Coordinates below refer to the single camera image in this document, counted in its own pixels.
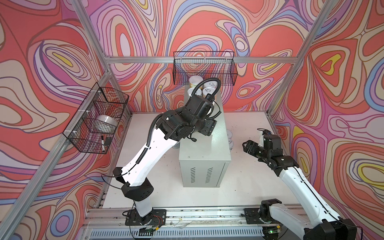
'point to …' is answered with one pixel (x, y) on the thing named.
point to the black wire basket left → (93, 129)
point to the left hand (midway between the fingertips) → (209, 119)
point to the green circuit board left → (144, 231)
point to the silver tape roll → (106, 123)
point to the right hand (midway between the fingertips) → (249, 149)
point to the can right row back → (229, 134)
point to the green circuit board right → (272, 230)
